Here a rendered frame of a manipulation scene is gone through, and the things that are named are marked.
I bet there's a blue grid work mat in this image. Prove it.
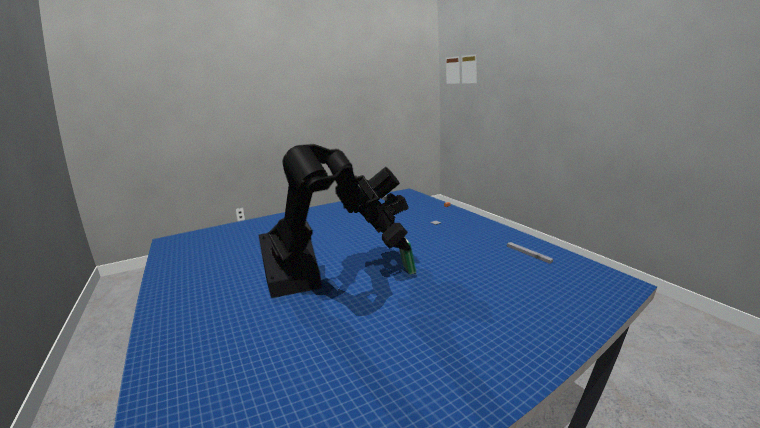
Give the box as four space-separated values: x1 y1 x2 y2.
114 189 657 428

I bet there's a grey flat bar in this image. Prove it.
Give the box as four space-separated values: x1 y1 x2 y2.
507 242 553 264

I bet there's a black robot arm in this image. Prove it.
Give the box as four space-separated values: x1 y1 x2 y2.
267 144 408 269

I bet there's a green card box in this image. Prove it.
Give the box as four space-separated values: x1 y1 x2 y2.
399 238 416 275

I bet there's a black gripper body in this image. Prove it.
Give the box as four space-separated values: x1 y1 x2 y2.
362 201 407 248

